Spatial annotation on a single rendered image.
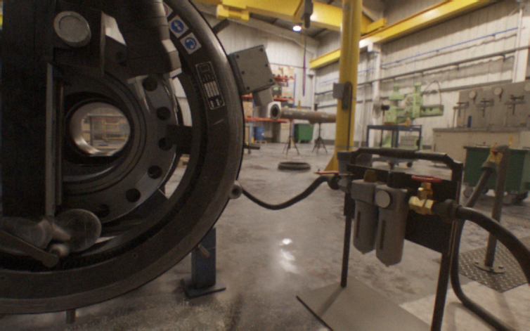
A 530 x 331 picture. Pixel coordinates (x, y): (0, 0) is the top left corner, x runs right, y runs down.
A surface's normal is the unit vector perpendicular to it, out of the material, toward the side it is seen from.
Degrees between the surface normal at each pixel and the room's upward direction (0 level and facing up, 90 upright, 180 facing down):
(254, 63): 90
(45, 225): 73
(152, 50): 111
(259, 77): 90
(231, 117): 90
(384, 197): 90
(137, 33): 122
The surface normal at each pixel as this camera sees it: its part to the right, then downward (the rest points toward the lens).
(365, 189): -0.88, 0.03
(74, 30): 0.47, 0.12
